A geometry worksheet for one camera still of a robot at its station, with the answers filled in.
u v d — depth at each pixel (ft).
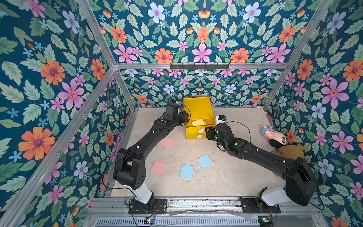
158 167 2.91
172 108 2.14
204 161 2.98
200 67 3.04
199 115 2.91
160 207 2.42
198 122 2.91
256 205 2.17
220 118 2.39
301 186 1.39
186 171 2.83
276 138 2.97
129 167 1.49
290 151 2.69
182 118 2.53
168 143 3.26
